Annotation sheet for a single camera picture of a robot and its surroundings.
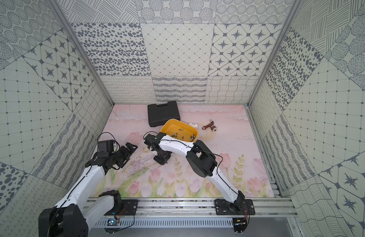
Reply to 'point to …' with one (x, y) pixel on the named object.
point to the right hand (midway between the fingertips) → (167, 161)
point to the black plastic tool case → (157, 115)
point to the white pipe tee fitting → (193, 125)
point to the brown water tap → (210, 125)
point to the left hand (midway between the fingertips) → (132, 149)
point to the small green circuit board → (111, 222)
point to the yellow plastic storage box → (170, 126)
